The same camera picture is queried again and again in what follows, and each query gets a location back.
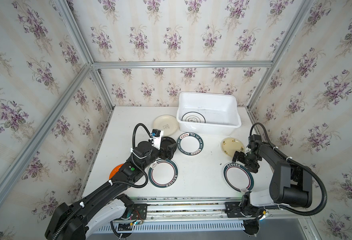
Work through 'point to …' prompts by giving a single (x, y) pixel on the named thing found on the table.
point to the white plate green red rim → (163, 173)
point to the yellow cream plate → (229, 145)
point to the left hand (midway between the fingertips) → (169, 139)
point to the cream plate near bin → (167, 123)
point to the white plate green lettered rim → (190, 143)
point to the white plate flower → (193, 116)
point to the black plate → (166, 141)
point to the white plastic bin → (220, 109)
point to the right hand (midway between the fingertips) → (239, 166)
